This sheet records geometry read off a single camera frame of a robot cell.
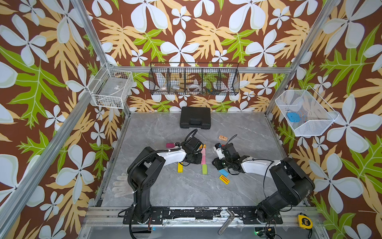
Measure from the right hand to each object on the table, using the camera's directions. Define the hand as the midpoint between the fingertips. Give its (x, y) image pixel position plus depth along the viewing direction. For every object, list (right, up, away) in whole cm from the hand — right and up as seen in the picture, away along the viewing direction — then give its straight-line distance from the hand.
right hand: (213, 161), depth 93 cm
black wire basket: (-29, +54, +3) cm, 61 cm away
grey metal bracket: (+3, -26, -21) cm, 34 cm away
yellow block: (-21, -3, -3) cm, 21 cm away
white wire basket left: (-61, +45, -7) cm, 76 cm away
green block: (-6, -4, -4) cm, 8 cm away
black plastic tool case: (-11, +30, +20) cm, 37 cm away
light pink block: (-6, +6, +3) cm, 9 cm away
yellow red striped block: (+5, -9, -7) cm, 13 cm away
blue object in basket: (+44, +27, -11) cm, 53 cm away
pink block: (-6, +1, 0) cm, 6 cm away
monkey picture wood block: (+8, +15, +11) cm, 20 cm away
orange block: (-5, +9, +7) cm, 13 cm away
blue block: (+6, -5, -6) cm, 10 cm away
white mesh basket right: (+51, +29, -12) cm, 60 cm away
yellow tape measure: (+41, -24, -22) cm, 53 cm away
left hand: (-8, +2, +1) cm, 8 cm away
